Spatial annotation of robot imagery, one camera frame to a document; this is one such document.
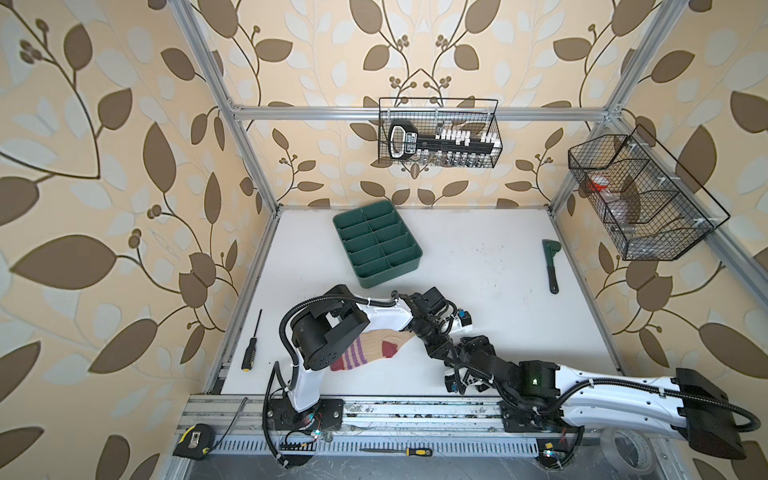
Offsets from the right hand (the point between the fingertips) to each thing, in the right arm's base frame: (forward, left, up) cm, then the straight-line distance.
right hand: (470, 349), depth 81 cm
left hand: (-2, +4, -2) cm, 5 cm away
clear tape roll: (-24, -33, -3) cm, 41 cm away
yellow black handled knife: (-22, +17, -3) cm, 28 cm away
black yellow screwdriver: (+4, +62, -3) cm, 62 cm away
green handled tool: (+36, -37, -3) cm, 52 cm away
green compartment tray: (+36, +26, +3) cm, 45 cm away
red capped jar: (+34, -36, +29) cm, 57 cm away
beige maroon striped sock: (+4, +27, -4) cm, 28 cm away
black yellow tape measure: (-19, +68, -1) cm, 70 cm away
